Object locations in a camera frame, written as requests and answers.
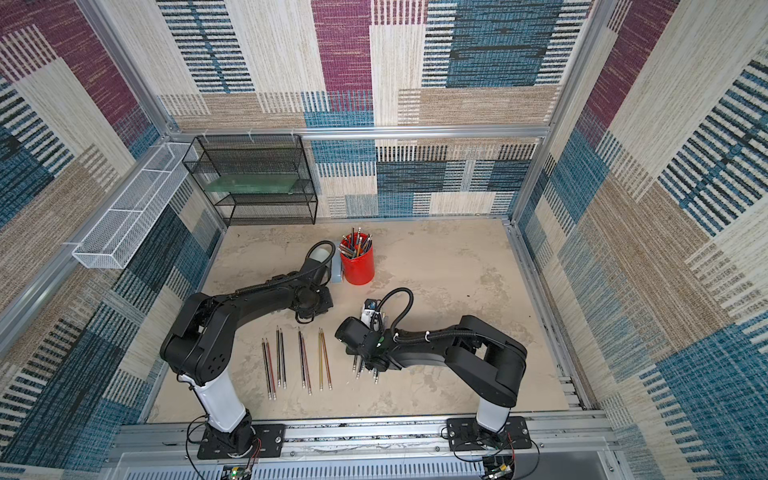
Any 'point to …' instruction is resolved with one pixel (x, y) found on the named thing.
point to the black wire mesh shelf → (257, 154)
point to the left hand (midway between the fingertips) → (331, 306)
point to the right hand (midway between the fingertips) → (361, 339)
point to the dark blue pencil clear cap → (354, 363)
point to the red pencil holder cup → (357, 258)
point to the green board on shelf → (253, 183)
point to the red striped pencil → (270, 371)
